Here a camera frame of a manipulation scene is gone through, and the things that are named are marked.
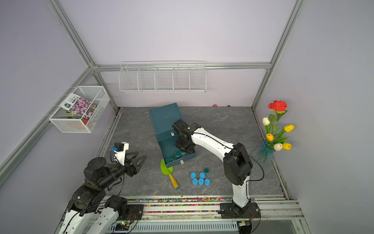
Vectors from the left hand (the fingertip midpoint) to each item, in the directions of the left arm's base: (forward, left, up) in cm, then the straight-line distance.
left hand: (142, 155), depth 68 cm
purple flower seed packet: (+25, +32, +10) cm, 41 cm away
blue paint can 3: (-7, -25, -22) cm, 33 cm away
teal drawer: (+12, -10, -17) cm, 23 cm away
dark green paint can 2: (+5, -13, -15) cm, 20 cm away
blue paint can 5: (-8, -32, -22) cm, 39 cm away
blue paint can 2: (-4, -29, -22) cm, 37 cm away
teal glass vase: (+2, -64, -12) cm, 65 cm away
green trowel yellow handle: (+1, -8, -24) cm, 25 cm away
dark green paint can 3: (+8, -19, -14) cm, 25 cm away
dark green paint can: (+4, -10, -15) cm, 19 cm away
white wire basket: (+20, +40, +5) cm, 45 cm away
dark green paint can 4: (-2, -32, -22) cm, 39 cm away
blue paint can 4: (-7, -28, -21) cm, 36 cm away
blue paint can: (-3, -24, -22) cm, 33 cm away
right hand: (+11, -16, -13) cm, 24 cm away
